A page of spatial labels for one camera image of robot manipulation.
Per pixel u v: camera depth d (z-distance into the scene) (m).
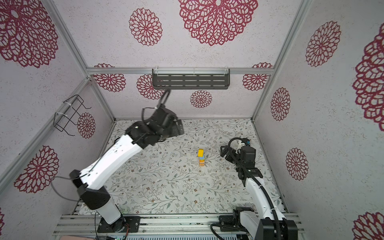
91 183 0.41
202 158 0.88
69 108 0.78
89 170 0.43
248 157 0.62
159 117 0.50
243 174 0.59
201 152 0.87
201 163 0.91
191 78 0.96
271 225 0.40
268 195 0.47
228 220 0.75
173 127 0.61
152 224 0.76
